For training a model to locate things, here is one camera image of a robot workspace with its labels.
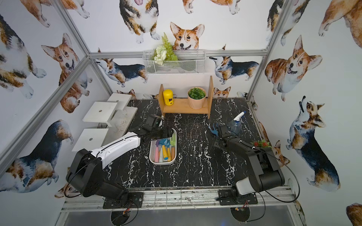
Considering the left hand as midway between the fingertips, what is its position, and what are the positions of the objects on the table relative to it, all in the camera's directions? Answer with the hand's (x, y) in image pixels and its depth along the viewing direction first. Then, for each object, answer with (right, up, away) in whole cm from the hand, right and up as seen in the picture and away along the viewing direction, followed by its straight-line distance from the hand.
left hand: (168, 128), depth 88 cm
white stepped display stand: (-32, +10, -4) cm, 34 cm away
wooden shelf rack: (+7, +14, +19) cm, 25 cm away
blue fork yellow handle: (-1, -12, +4) cm, 13 cm away
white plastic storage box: (-10, -14, 0) cm, 17 cm away
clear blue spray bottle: (+43, 0, +6) cm, 44 cm away
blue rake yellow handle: (+31, -4, +13) cm, 34 cm away
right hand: (+35, -9, +5) cm, 37 cm away
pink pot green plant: (+18, +20, +10) cm, 29 cm away
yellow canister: (-2, +21, +14) cm, 25 cm away
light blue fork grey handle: (-4, -16, -3) cm, 17 cm away
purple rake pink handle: (-7, -15, -2) cm, 17 cm away
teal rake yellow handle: (-4, -9, +4) cm, 11 cm away
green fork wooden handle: (+2, -12, +2) cm, 12 cm away
